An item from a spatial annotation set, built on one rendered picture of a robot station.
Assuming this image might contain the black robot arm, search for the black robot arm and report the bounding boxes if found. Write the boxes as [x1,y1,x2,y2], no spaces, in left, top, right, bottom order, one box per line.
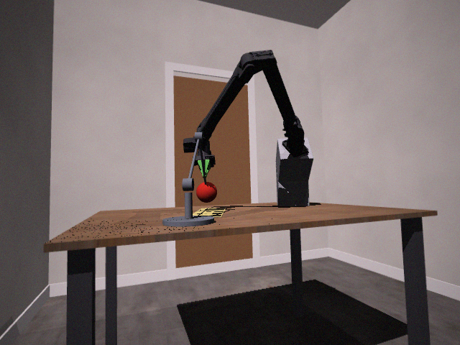
[183,50,308,157]

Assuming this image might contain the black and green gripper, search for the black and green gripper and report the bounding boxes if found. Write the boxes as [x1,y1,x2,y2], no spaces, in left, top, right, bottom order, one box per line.
[194,147,216,177]

